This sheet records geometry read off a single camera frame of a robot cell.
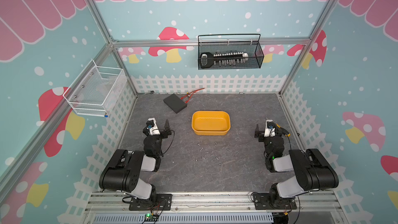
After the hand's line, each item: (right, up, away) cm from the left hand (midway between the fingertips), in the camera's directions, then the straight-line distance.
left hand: (161, 122), depth 89 cm
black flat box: (+3, +12, +26) cm, 29 cm away
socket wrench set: (+27, +36, +1) cm, 46 cm away
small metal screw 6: (+32, -20, -1) cm, 38 cm away
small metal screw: (+21, -14, +5) cm, 26 cm away
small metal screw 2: (+32, -13, +6) cm, 35 cm away
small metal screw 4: (+21, -21, -1) cm, 29 cm away
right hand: (+61, -1, +1) cm, 61 cm away
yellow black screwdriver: (+77, -8, +8) cm, 77 cm away
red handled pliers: (+14, +18, +30) cm, 37 cm away
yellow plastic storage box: (+29, -2, +14) cm, 33 cm away
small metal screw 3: (+30, -19, +1) cm, 35 cm away
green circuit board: (-1, -44, -16) cm, 46 cm away
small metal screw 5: (+26, -18, +3) cm, 32 cm away
